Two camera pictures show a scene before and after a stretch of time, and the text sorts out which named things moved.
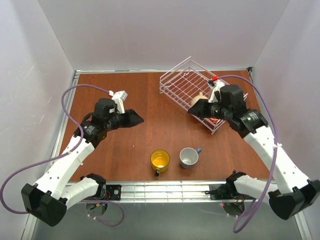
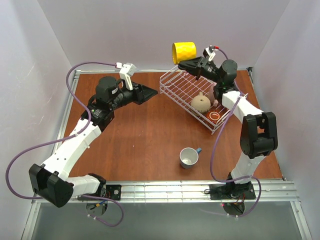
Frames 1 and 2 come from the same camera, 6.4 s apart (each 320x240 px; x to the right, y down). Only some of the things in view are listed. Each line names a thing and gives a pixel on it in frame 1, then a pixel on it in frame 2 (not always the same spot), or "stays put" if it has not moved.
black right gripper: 206,109 -> 200,67
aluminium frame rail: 142,191 stays put
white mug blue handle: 189,156 stays put
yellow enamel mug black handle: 160,160 -> 182,51
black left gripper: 124,119 -> 137,92
